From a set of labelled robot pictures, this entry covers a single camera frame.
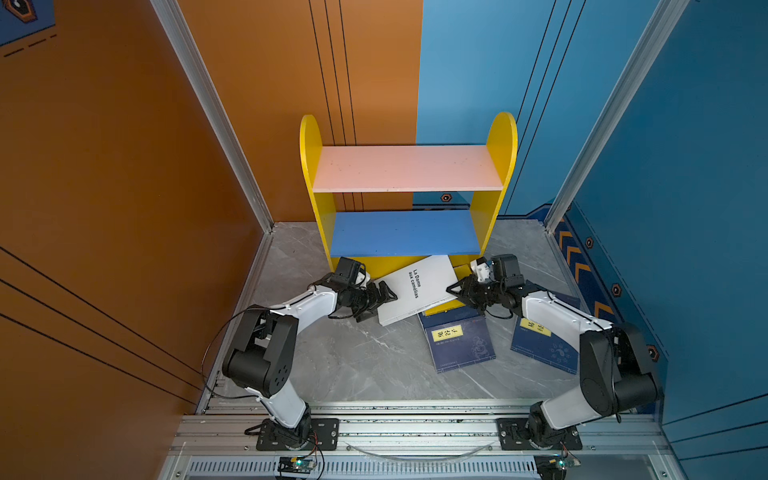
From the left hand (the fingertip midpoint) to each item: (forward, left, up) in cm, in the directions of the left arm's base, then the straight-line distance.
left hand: (389, 301), depth 90 cm
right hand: (+1, -17, +4) cm, 18 cm away
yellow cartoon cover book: (-1, -17, -2) cm, 17 cm away
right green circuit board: (-40, -40, -9) cm, 57 cm away
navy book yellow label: (-10, -20, -4) cm, 23 cm away
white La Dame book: (+4, -9, +2) cm, 10 cm away
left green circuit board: (-40, +21, -9) cm, 46 cm away
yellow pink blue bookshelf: (+13, +2, +13) cm, 18 cm away
